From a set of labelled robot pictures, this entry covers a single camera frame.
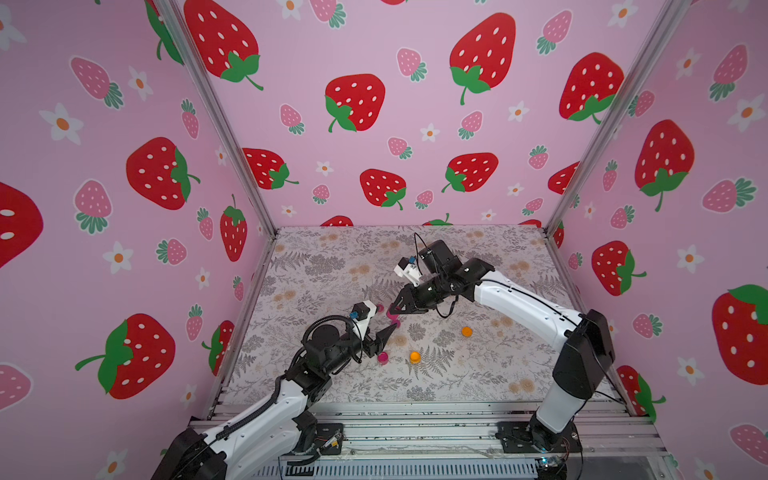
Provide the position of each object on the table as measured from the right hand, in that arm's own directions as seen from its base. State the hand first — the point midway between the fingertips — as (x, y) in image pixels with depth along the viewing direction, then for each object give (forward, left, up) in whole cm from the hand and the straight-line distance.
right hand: (396, 307), depth 76 cm
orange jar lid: (+5, -22, -20) cm, 30 cm away
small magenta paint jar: (-7, +3, -19) cm, 20 cm away
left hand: (-2, +2, -2) cm, 3 cm away
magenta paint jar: (+6, 0, -19) cm, 20 cm away
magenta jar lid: (-3, +1, 0) cm, 3 cm away
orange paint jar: (-6, -6, -19) cm, 20 cm away
